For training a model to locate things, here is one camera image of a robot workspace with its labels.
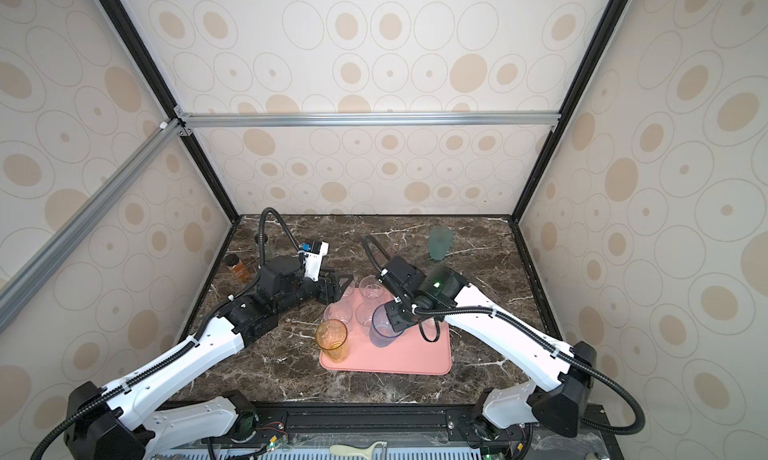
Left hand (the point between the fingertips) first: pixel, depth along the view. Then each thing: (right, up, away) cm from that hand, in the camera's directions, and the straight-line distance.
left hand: (352, 273), depth 72 cm
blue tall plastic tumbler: (+8, -13, -6) cm, 16 cm away
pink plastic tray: (+15, -24, +13) cm, 31 cm away
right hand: (+12, -10, 0) cm, 15 cm away
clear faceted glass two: (-7, -13, +18) cm, 24 cm away
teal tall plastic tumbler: (+27, +8, +36) cm, 46 cm away
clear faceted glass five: (0, -4, -1) cm, 4 cm away
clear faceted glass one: (+3, -7, +23) cm, 24 cm away
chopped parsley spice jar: (-36, +8, +28) cm, 46 cm away
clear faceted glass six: (+1, -13, +17) cm, 22 cm away
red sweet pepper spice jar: (-40, 0, +23) cm, 46 cm away
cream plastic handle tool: (+3, -41, -3) cm, 41 cm away
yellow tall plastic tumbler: (-7, -18, +8) cm, 21 cm away
